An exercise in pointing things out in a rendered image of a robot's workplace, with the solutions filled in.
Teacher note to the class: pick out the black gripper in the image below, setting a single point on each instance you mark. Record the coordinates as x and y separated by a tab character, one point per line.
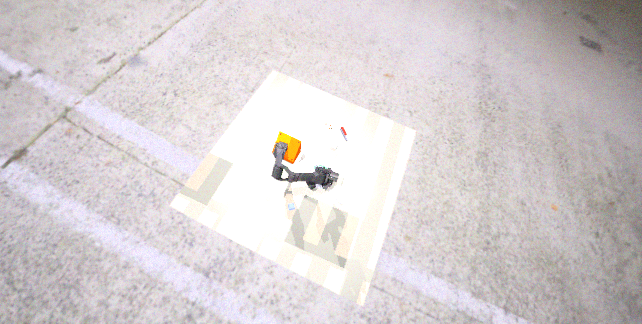
312	185

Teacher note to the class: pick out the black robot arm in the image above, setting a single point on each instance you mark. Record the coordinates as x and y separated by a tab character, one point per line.
320	176

